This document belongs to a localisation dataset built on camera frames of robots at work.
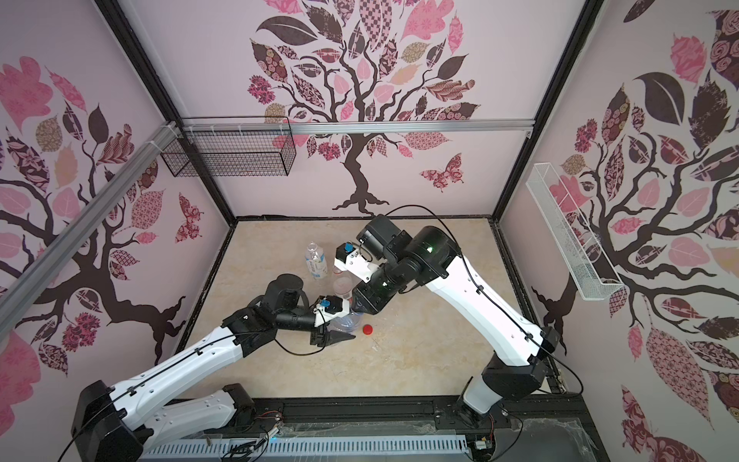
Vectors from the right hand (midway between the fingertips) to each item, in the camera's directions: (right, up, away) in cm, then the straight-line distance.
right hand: (364, 308), depth 61 cm
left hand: (-4, -6, +9) cm, 12 cm away
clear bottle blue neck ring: (-4, -4, +2) cm, 6 cm away
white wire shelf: (+58, +12, +15) cm, 61 cm away
